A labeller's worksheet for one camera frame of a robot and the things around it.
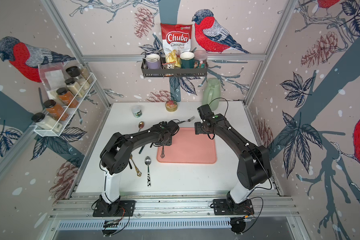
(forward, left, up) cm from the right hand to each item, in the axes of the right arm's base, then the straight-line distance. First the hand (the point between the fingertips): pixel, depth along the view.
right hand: (201, 127), depth 89 cm
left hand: (-2, +21, -10) cm, 24 cm away
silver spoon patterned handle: (-17, +32, -12) cm, 38 cm away
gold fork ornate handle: (-24, +36, -14) cm, 46 cm away
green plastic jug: (+25, -7, +6) cm, 26 cm away
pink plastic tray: (-6, +9, -15) cm, 18 cm away
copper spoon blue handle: (+10, +43, -13) cm, 46 cm away
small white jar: (+20, +48, -9) cm, 52 cm away
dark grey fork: (+17, +8, -14) cm, 23 cm away
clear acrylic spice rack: (-3, +71, +23) cm, 75 cm away
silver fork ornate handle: (-12, +24, -14) cm, 30 cm away
